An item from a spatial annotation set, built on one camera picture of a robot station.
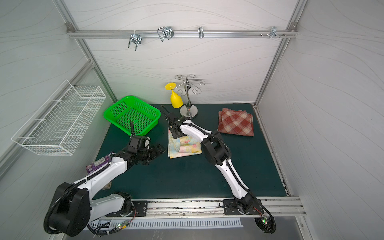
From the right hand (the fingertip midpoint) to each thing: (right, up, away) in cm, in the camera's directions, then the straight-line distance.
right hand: (178, 132), depth 100 cm
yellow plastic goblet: (-2, +21, +1) cm, 22 cm away
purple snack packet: (-49, -19, -15) cm, 55 cm away
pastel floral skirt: (+4, -8, -10) cm, 13 cm away
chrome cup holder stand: (+6, +15, +14) cm, 22 cm away
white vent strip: (-18, -41, -30) cm, 54 cm away
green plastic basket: (-27, +11, +11) cm, 32 cm away
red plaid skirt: (+43, +6, +6) cm, 44 cm away
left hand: (-9, -10, -15) cm, 21 cm away
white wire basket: (-53, +6, -33) cm, 62 cm away
